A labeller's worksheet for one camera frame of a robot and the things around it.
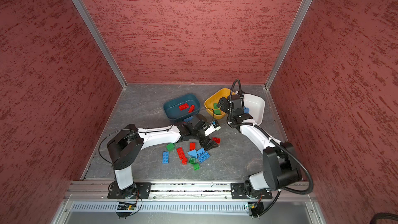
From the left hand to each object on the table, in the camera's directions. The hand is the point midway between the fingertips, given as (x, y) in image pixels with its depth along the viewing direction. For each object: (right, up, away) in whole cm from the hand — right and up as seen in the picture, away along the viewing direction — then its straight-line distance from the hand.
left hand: (212, 140), depth 86 cm
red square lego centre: (-11, -4, +2) cm, 12 cm away
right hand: (+7, +20, +4) cm, 21 cm away
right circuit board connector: (+20, -29, -14) cm, 38 cm away
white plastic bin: (+33, +19, +23) cm, 44 cm away
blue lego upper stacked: (-7, -6, 0) cm, 9 cm away
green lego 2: (+3, +18, +21) cm, 28 cm away
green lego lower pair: (-24, -4, +1) cm, 24 cm away
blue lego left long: (-26, -9, -2) cm, 28 cm away
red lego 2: (+3, -2, +6) cm, 7 cm away
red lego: (-19, +18, +21) cm, 33 cm away
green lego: (+4, +15, +12) cm, 19 cm away
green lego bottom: (-9, -13, -5) cm, 16 cm away
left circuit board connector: (-44, -29, -13) cm, 54 cm away
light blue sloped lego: (-11, -7, -2) cm, 13 cm away
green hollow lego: (-11, -10, -4) cm, 16 cm away
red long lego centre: (-18, -7, 0) cm, 19 cm away
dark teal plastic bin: (-27, +14, +21) cm, 37 cm away
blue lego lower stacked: (-5, -9, 0) cm, 11 cm away
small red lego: (-13, +16, +18) cm, 28 cm away
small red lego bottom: (-15, -11, -4) cm, 19 cm away
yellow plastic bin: (-1, +20, +22) cm, 30 cm away
